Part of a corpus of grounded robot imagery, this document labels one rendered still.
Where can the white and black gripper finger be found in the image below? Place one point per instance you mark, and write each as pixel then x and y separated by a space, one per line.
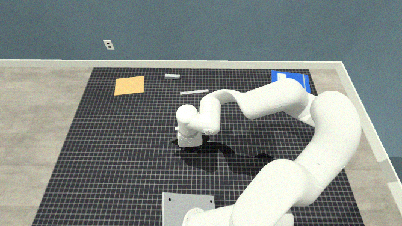
pixel 175 141
pixel 204 140

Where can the blue notebook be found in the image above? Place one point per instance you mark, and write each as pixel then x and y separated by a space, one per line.
pixel 301 78

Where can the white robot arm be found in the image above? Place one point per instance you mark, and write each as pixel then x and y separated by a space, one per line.
pixel 282 183

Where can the black grid work mat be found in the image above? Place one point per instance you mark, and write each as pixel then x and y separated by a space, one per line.
pixel 117 158

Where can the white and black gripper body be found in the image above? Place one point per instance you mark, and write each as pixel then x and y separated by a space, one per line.
pixel 196 141

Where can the tan flat rectangular tile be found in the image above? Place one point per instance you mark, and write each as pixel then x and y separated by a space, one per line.
pixel 129 85

